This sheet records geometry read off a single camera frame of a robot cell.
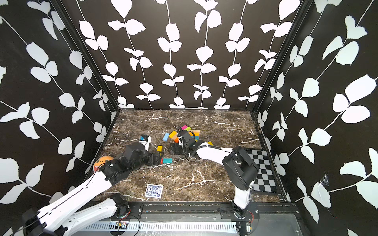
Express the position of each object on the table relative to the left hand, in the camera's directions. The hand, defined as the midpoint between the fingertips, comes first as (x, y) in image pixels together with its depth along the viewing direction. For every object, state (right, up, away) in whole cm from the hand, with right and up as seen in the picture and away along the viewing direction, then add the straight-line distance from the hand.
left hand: (157, 150), depth 77 cm
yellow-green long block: (+21, +6, -5) cm, 22 cm away
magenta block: (+12, +11, +34) cm, 38 cm away
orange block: (+7, +2, +24) cm, 26 cm away
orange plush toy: (-33, -7, +5) cm, 34 cm away
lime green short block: (+16, +10, +30) cm, 35 cm away
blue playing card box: (-2, -23, +3) cm, 23 cm away
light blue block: (0, +4, +25) cm, 26 cm away
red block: (+4, -4, -5) cm, 8 cm away
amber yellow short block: (+5, +6, +28) cm, 29 cm away
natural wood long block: (+21, +9, +30) cm, 38 cm away
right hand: (+6, -1, +11) cm, 12 cm away
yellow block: (-3, -2, +19) cm, 19 cm away
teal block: (+3, -9, +13) cm, 16 cm away
